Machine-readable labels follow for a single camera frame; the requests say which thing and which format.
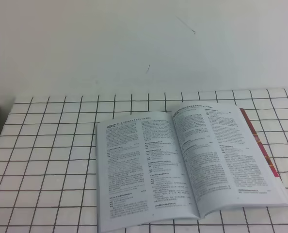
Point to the book red cover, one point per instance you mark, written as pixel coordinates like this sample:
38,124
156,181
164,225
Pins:
198,159

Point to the white black grid tablecloth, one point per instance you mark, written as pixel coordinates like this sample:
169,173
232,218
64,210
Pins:
48,162

